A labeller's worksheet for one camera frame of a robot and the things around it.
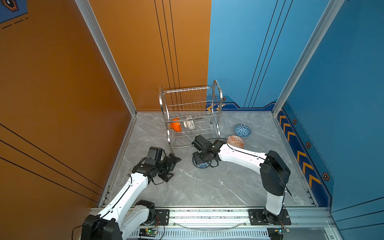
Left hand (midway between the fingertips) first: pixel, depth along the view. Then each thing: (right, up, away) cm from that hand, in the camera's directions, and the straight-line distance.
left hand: (179, 163), depth 81 cm
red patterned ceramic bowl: (+36, +11, +18) cm, 41 cm away
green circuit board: (-14, -30, -11) cm, 35 cm away
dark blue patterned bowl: (+43, +17, +25) cm, 52 cm away
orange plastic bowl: (-4, +21, +14) cm, 26 cm away
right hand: (+9, +1, +5) cm, 11 cm away
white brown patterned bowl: (+5, +22, +15) cm, 27 cm away
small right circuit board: (+49, -29, -12) cm, 58 cm away
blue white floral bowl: (+13, -3, +8) cm, 16 cm away
